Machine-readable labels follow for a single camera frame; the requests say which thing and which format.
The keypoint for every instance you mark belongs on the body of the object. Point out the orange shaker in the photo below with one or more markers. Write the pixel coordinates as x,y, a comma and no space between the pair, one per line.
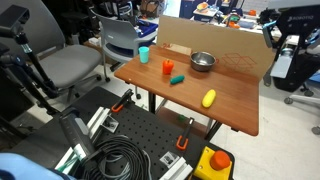
167,67

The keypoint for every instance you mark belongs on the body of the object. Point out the black wheeled machine stand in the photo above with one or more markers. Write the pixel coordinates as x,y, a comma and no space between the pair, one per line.
296,40

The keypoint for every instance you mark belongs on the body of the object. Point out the yellow toy vegetable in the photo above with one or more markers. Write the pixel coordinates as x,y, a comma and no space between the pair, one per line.
209,98

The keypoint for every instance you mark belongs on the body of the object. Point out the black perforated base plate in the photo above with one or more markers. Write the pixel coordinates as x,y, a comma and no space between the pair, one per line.
150,130

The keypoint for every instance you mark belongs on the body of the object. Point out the blue storage bin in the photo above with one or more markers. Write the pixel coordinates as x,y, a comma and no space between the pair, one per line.
148,28

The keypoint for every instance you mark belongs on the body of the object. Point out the teal toy cucumber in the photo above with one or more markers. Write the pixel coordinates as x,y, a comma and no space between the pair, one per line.
177,79

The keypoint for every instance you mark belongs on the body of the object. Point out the black camera on stand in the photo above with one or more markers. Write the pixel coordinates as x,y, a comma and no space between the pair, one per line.
13,18

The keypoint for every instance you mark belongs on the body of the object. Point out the silver metal pot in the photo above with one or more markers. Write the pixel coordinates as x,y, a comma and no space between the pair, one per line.
202,61

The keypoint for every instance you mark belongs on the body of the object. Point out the short aluminium extrusion rail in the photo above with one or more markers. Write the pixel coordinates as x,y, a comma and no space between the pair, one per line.
178,169

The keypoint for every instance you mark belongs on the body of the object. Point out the light blue rounded cover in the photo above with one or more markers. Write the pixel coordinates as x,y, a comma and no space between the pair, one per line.
23,168

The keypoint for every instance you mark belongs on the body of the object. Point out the small white tag block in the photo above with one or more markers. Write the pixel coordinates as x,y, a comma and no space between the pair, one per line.
170,159
110,124

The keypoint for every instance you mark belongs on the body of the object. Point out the large cardboard backboard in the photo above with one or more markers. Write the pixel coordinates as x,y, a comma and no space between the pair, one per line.
206,36

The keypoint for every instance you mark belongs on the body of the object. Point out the yellow emergency stop box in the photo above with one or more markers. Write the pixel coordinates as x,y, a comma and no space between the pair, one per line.
210,168

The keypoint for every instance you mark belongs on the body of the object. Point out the blue grey plastic chair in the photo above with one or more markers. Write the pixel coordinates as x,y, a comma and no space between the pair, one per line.
120,36

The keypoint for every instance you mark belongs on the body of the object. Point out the orange bowl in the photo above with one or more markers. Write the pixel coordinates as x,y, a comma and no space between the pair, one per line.
202,6

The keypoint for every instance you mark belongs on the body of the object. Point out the black camera stand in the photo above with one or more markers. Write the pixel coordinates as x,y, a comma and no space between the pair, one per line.
36,70

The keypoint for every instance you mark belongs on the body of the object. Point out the grey chair wheel base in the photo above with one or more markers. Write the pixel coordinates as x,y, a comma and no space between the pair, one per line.
305,100

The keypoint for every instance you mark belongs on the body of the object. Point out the large grey office chair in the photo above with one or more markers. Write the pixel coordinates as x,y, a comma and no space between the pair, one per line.
70,63

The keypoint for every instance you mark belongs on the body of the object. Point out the brown wooden table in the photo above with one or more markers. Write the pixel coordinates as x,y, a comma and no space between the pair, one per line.
230,100

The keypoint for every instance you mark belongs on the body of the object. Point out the teal plastic cup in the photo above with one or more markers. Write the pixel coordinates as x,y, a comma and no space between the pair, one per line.
144,55

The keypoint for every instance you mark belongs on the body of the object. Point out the orange black bar clamp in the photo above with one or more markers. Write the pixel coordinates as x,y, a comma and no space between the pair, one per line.
121,101
185,136

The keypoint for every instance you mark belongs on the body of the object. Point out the brown bag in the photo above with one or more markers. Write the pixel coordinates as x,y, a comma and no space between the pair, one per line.
151,7

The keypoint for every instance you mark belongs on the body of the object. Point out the black ribbed column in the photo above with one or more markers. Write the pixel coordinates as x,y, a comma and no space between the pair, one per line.
75,131

